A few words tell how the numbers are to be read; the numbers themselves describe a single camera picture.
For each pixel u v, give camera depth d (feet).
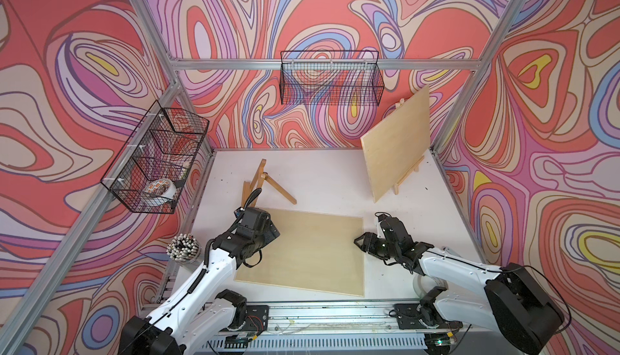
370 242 2.52
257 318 2.39
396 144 2.96
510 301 1.37
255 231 2.05
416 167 3.51
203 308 1.54
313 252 2.98
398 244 2.21
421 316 2.23
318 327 2.41
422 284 2.57
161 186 2.37
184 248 2.27
